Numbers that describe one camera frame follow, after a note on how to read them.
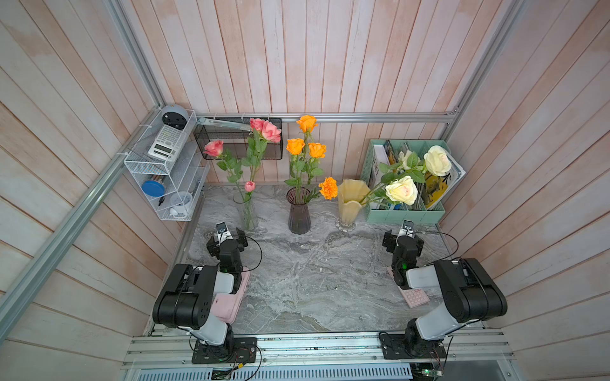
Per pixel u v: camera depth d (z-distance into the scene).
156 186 0.76
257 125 0.78
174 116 0.81
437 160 0.66
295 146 0.79
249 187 0.79
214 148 0.80
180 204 0.86
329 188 0.74
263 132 0.76
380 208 1.04
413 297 0.83
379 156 0.95
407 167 0.75
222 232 0.77
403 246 0.72
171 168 0.73
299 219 0.95
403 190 0.57
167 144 0.77
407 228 0.79
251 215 0.98
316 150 0.82
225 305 0.80
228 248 0.73
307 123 0.83
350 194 0.93
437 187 1.01
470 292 0.46
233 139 1.04
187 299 0.45
